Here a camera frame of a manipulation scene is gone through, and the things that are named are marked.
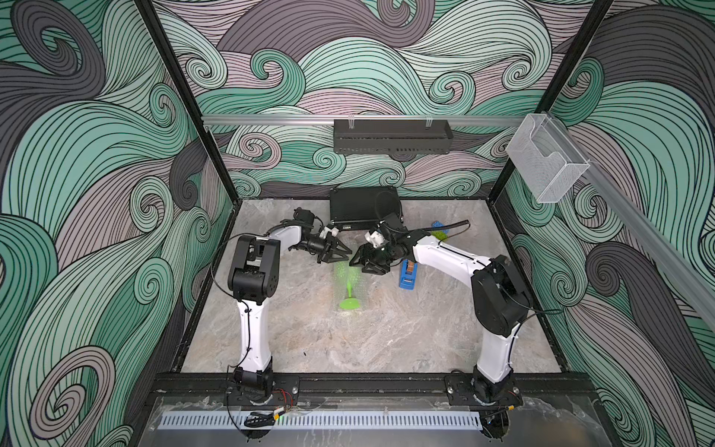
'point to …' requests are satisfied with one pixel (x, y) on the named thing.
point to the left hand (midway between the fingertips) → (349, 253)
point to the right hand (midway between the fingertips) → (352, 269)
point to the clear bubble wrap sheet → (340, 291)
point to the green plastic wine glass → (349, 275)
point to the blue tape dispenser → (408, 274)
